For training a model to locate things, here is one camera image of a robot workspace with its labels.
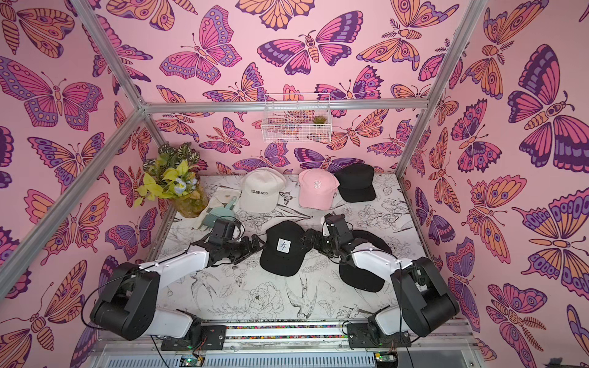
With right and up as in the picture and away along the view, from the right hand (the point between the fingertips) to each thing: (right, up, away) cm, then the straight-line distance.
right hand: (308, 240), depth 88 cm
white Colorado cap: (-21, +20, +16) cm, 33 cm away
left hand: (-18, -3, +1) cm, 19 cm away
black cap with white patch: (-10, -6, +2) cm, 12 cm away
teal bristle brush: (-37, +9, +18) cm, 42 cm away
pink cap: (+5, +20, +18) cm, 27 cm away
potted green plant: (-50, +24, -2) cm, 56 cm away
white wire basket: (-4, +49, +7) cm, 50 cm away
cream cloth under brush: (-42, +16, +24) cm, 51 cm away
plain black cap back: (+25, +24, +27) cm, 44 cm away
